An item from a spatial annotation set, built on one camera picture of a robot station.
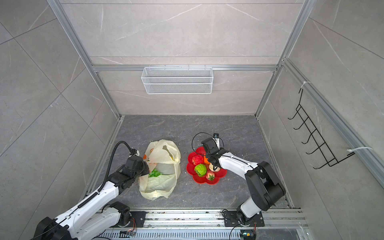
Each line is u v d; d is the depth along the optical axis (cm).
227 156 60
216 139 81
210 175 83
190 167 88
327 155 61
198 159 88
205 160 90
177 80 101
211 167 87
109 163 58
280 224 74
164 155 82
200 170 84
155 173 85
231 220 73
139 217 73
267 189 45
